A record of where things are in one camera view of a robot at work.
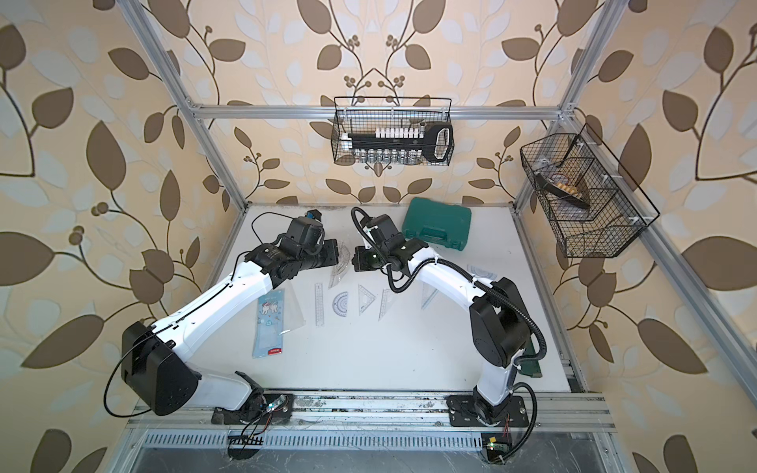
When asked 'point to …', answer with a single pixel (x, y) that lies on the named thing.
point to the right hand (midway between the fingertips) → (352, 260)
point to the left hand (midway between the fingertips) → (335, 246)
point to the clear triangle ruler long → (386, 302)
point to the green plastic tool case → (438, 223)
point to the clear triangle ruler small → (365, 299)
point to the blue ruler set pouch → (268, 327)
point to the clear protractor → (340, 304)
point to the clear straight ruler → (319, 304)
